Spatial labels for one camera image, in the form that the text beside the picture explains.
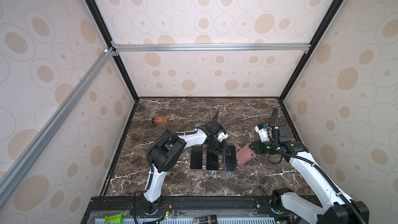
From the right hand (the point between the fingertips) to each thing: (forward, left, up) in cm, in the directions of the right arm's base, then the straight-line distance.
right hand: (252, 145), depth 81 cm
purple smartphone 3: (-6, +11, -10) cm, 16 cm away
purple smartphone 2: (-4, +21, -11) cm, 24 cm away
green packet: (-31, +66, -9) cm, 73 cm away
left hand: (-2, +9, -6) cm, 11 cm away
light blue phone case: (+22, +29, -11) cm, 38 cm away
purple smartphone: (-2, +30, -9) cm, 31 cm away
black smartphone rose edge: (-2, +3, -7) cm, 8 cm away
